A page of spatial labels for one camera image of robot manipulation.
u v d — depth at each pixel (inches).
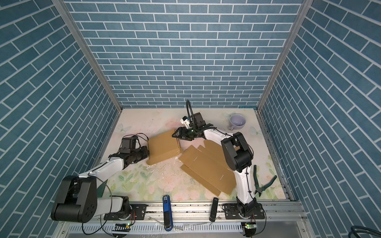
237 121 42.9
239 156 21.5
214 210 30.2
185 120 35.0
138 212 29.0
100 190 22.2
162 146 36.8
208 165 36.1
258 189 31.6
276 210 29.9
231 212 29.0
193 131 30.5
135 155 30.0
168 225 26.2
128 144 27.8
